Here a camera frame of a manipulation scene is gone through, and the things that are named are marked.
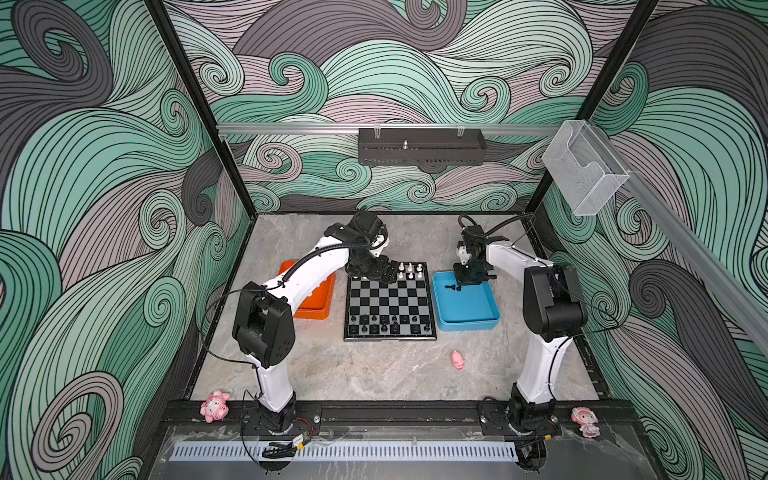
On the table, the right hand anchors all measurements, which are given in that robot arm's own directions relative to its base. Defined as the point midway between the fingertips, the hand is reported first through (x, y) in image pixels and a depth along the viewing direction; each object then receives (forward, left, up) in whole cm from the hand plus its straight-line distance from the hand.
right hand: (463, 280), depth 98 cm
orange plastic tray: (-11, +47, +3) cm, 48 cm away
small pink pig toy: (-26, +6, 0) cm, 27 cm away
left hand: (-7, +27, +14) cm, 31 cm away
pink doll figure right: (-40, -23, +1) cm, 46 cm away
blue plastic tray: (-10, -1, 0) cm, 11 cm away
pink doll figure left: (-39, +69, +3) cm, 79 cm away
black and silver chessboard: (-12, +21, +1) cm, 24 cm away
